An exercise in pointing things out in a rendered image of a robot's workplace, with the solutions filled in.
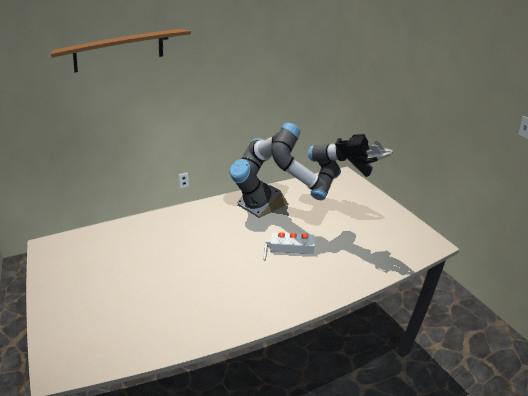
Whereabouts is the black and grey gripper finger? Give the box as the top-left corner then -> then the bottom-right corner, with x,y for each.
359,145 -> 393,164
368,140 -> 393,153

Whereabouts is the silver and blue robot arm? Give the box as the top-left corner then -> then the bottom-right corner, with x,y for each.
230,123 -> 341,209

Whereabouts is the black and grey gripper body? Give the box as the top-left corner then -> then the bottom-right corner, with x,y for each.
335,134 -> 369,163

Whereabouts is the grey power strip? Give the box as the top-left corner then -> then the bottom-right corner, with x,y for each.
263,232 -> 315,260

